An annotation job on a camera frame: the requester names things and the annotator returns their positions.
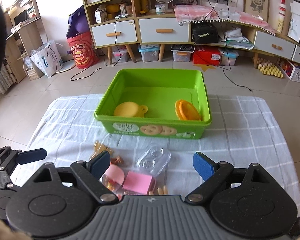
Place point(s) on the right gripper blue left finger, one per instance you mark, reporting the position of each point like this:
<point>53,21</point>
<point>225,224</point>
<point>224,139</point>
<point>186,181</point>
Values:
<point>88,176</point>

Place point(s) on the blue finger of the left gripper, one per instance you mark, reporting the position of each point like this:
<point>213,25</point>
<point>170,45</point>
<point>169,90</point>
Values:
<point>25,157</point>

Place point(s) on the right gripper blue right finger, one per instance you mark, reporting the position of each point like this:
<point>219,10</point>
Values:
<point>215,178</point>

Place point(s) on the pink clear capsule ball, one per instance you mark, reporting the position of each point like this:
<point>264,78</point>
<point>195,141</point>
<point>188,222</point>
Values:
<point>113,179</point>

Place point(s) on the clear plastic lens case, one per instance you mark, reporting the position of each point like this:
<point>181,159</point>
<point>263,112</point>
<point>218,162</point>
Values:
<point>153,160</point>

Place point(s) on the yellow toy cup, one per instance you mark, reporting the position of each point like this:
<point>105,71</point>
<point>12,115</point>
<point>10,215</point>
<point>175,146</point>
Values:
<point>130,110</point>

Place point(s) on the tan rubber hand toy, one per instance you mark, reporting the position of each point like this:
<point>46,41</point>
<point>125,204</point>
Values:
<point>159,192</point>
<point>99,148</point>

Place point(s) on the small brown figure toy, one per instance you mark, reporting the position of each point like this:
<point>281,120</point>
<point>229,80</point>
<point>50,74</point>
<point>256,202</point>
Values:
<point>116,160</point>

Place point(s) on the pink sticky note block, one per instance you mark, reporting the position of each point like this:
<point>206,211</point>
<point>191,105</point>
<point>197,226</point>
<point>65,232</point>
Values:
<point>139,183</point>

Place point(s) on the grey checked cloth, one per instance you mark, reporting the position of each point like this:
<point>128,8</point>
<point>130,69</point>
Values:
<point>243,131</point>

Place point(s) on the green plastic cookie box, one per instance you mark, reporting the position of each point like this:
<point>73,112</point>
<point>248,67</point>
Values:
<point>156,90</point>

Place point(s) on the white paper shopping bag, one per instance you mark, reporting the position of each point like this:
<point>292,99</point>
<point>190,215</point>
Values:
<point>47,58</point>

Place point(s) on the red printed bag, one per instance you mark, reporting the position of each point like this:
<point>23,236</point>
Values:
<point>83,50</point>

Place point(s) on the red cardboard box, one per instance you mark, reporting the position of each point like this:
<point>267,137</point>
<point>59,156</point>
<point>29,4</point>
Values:
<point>206,55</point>

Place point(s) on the yellow egg tray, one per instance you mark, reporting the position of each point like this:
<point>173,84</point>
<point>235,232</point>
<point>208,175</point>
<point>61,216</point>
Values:
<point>266,67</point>

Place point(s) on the clear storage bin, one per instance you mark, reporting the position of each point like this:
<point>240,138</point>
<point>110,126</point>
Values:
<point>149,53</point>

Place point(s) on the wooden side shelf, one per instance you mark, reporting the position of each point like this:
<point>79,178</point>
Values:
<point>22,19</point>

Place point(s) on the white patterned box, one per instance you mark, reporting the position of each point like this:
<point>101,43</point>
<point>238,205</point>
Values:
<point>290,69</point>

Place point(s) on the black bag on shelf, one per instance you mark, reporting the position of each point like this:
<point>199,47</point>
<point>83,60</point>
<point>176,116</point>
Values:
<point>204,33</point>

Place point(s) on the low curved tv cabinet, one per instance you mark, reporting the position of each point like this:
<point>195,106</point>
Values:
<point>278,45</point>

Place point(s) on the pink table runner cloth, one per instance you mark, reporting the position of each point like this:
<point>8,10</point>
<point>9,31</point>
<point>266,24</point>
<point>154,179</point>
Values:
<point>200,13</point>

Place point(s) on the wooden cabinet with drawers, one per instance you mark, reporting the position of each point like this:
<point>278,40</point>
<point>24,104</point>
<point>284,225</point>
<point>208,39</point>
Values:
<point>161,29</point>

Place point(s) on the framed cartoon girl picture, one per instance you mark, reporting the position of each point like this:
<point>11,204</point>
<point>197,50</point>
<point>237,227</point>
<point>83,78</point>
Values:
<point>258,8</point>

